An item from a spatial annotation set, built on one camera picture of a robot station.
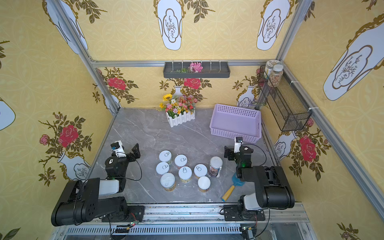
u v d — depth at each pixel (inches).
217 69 36.6
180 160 34.1
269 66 33.5
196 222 28.3
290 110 31.4
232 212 28.9
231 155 32.4
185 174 32.3
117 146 29.0
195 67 34.6
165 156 34.7
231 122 43.1
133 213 28.8
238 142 31.9
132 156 30.6
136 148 33.7
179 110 39.3
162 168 32.9
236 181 33.0
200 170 32.9
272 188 17.6
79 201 17.3
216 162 30.2
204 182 30.2
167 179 30.1
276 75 31.4
